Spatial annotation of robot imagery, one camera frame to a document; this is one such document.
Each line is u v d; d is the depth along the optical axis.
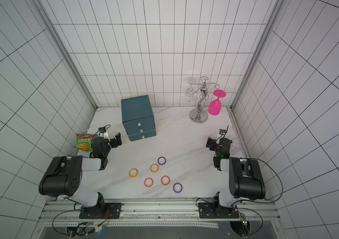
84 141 0.95
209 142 0.88
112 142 0.84
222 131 0.81
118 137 0.87
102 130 0.81
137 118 0.85
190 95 1.09
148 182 0.82
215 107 0.96
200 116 1.12
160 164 0.90
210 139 0.87
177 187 0.81
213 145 0.85
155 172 0.87
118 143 0.86
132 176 0.84
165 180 0.84
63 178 0.46
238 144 0.95
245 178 0.47
